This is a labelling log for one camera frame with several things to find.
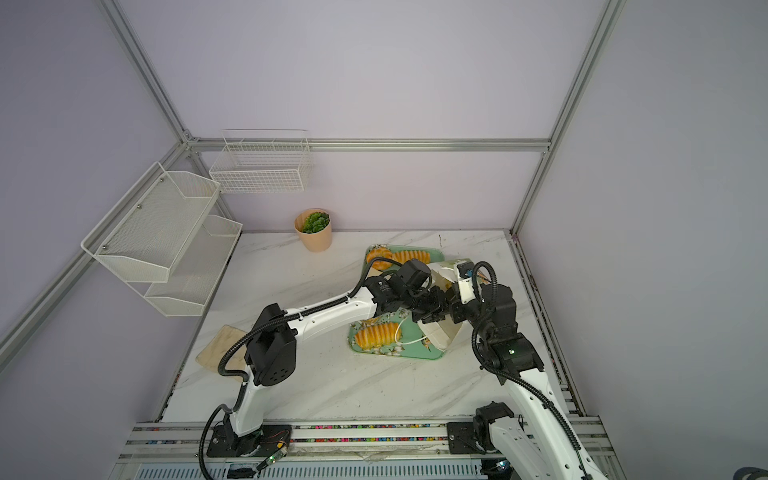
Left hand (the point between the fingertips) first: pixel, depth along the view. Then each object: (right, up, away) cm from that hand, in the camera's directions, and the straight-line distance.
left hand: (454, 313), depth 77 cm
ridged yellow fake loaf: (-20, -9, +11) cm, 25 cm away
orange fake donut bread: (-21, +17, +34) cm, 43 cm away
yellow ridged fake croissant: (-13, +15, +30) cm, 36 cm away
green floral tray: (-11, -8, +1) cm, 14 cm away
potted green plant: (-45, +26, +30) cm, 60 cm away
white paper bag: (-3, -6, +4) cm, 8 cm away
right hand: (-1, +9, -3) cm, 9 cm away
